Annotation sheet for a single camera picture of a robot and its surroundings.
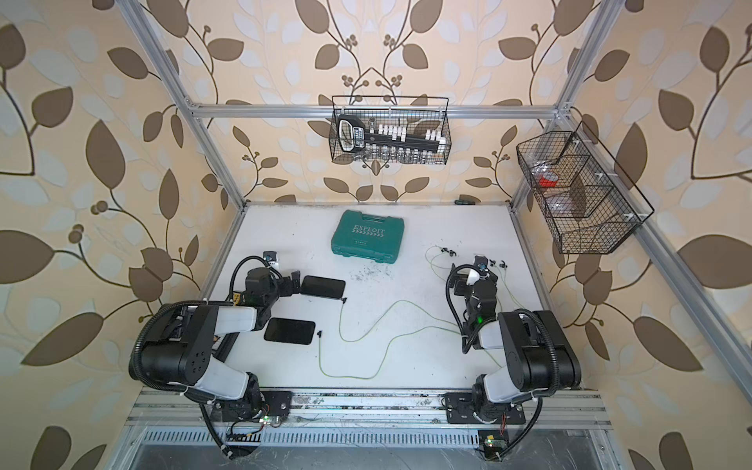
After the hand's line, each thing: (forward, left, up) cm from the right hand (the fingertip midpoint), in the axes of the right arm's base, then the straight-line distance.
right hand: (470, 267), depth 91 cm
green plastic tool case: (+17, +33, -4) cm, 37 cm away
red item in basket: (+12, -19, +23) cm, 32 cm away
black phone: (-15, +57, -10) cm, 59 cm away
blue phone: (-1, +48, -8) cm, 48 cm away
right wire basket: (+2, -26, +25) cm, 36 cm away
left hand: (+3, +62, -2) cm, 62 cm away
